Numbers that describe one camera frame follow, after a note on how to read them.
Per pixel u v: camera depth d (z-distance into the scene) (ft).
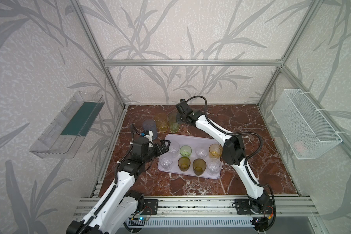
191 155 2.86
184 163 2.84
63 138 2.08
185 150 2.99
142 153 1.95
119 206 1.86
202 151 3.05
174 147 2.90
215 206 2.47
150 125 3.25
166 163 2.91
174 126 3.45
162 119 3.95
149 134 2.40
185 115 2.42
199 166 2.77
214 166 2.84
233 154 1.94
